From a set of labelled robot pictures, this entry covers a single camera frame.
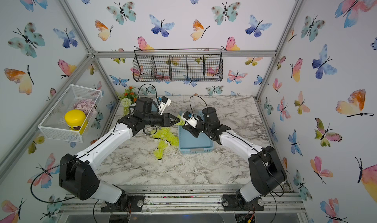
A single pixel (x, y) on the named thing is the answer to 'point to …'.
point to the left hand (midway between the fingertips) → (179, 119)
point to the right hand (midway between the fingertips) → (186, 122)
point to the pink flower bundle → (88, 106)
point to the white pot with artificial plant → (130, 97)
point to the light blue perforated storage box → (188, 143)
